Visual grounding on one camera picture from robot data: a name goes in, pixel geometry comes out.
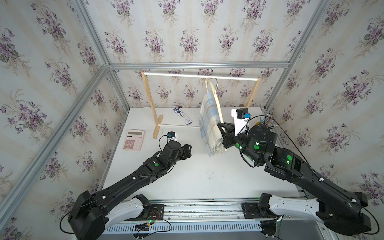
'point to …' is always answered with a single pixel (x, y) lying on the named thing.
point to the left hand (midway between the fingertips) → (190, 150)
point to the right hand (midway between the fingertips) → (221, 123)
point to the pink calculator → (134, 140)
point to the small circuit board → (143, 227)
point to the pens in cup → (266, 121)
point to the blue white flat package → (184, 118)
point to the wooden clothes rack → (158, 120)
